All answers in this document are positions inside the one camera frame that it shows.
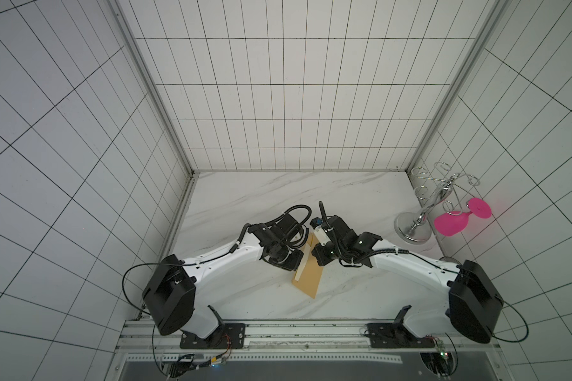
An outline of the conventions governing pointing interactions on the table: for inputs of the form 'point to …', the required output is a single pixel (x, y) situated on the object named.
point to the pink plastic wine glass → (451, 223)
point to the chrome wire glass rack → (415, 228)
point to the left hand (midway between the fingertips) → (291, 270)
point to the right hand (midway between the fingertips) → (313, 246)
